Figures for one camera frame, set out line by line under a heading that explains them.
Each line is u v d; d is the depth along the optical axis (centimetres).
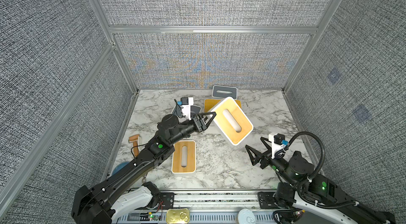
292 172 50
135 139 92
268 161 57
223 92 115
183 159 86
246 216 65
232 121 67
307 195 49
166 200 73
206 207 73
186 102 60
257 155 57
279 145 54
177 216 66
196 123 57
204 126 58
